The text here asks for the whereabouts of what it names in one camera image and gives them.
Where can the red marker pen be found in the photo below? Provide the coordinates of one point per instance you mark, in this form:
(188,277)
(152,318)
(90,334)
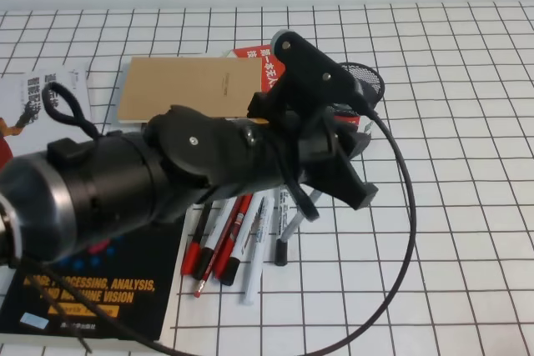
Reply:
(229,242)

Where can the silver grey pen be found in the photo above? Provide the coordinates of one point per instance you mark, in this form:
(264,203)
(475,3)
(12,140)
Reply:
(296,221)

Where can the white marker black end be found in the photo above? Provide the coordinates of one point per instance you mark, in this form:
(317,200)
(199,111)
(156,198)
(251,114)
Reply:
(242,239)

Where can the black whiteboard marker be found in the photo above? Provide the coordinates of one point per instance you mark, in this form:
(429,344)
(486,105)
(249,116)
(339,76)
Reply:
(281,245)

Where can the black mesh pen holder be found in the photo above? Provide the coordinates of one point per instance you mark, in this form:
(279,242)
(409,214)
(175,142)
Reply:
(371,85)

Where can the black image processing textbook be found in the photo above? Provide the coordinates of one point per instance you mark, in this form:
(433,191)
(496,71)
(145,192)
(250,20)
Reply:
(129,277)

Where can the white marker black cap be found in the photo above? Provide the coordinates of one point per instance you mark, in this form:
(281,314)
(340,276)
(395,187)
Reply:
(207,251)

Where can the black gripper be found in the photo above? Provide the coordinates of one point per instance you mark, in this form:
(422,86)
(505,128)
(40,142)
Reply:
(315,146)

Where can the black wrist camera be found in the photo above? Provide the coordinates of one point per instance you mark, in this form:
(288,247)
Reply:
(311,79)

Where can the red cap pen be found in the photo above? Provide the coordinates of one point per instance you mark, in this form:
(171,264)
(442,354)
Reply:
(193,250)

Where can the red pencil with eraser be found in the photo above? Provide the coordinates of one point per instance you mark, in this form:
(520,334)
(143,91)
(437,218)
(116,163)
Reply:
(200,285)

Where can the brown kraft notebook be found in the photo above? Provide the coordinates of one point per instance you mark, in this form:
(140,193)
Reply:
(216,87)

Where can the white robot arm book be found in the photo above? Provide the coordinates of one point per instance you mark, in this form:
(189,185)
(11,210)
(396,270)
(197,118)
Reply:
(25,125)

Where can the slim white pen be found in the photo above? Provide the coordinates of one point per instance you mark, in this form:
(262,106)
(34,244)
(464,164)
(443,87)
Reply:
(251,289)

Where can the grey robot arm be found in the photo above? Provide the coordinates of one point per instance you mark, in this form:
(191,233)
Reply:
(72,195)

